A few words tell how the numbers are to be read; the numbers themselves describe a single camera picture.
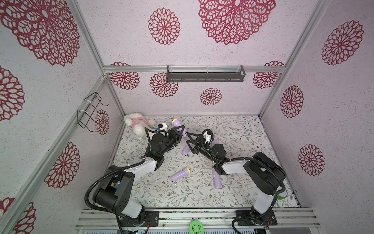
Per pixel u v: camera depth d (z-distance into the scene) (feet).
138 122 3.43
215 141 3.33
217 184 2.74
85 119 2.55
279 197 2.54
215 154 2.24
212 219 2.48
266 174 1.60
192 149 2.64
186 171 2.87
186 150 3.18
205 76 2.83
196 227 2.22
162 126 2.57
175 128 2.54
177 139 2.41
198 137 2.44
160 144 2.13
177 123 2.63
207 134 2.63
